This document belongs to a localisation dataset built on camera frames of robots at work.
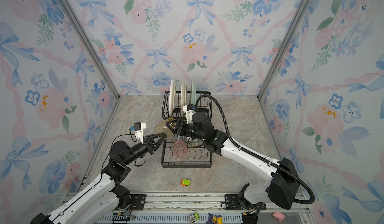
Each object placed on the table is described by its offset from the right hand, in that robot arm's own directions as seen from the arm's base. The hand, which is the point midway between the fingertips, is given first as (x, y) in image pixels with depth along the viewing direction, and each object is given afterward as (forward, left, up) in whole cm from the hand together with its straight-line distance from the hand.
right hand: (169, 124), depth 70 cm
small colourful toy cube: (-18, -7, -26) cm, 33 cm away
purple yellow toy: (-34, -21, -26) cm, 47 cm away
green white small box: (-33, -12, -25) cm, 43 cm away
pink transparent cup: (-1, -4, -22) cm, 23 cm away
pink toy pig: (-32, -51, -27) cm, 66 cm away
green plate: (+15, -11, +6) cm, 19 cm away
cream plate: (+13, -6, +6) cm, 15 cm away
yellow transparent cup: (+3, +5, -6) cm, 9 cm away
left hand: (-4, +2, -2) cm, 5 cm away
